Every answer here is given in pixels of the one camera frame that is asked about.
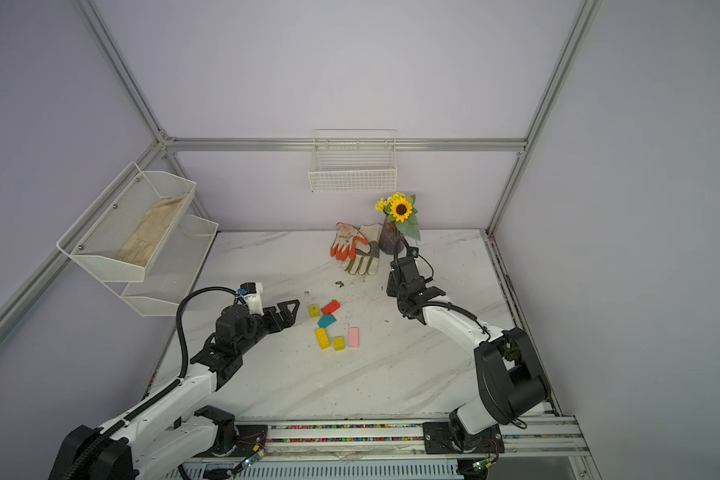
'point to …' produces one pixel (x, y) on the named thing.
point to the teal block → (326, 320)
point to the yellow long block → (323, 338)
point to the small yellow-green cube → (314, 311)
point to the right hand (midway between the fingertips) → (397, 277)
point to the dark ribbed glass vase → (390, 239)
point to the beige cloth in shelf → (139, 246)
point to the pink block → (353, 337)
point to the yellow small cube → (338, 343)
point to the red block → (331, 307)
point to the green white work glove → (367, 256)
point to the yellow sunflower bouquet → (400, 208)
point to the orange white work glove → (344, 242)
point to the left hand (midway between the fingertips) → (287, 306)
